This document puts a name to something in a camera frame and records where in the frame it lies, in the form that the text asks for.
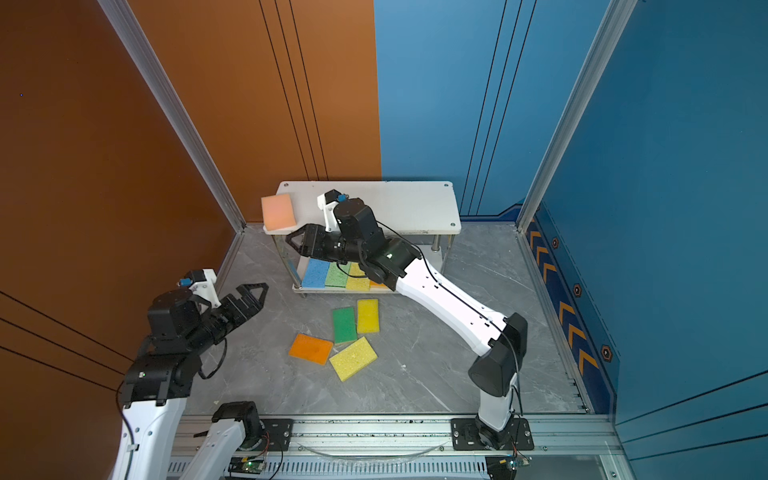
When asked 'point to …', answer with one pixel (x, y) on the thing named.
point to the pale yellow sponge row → (360, 283)
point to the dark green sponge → (344, 324)
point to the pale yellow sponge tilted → (352, 359)
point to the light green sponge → (336, 277)
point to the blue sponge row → (316, 273)
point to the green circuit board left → (245, 466)
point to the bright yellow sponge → (368, 316)
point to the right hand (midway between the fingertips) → (293, 242)
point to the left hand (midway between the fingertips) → (253, 286)
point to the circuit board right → (503, 467)
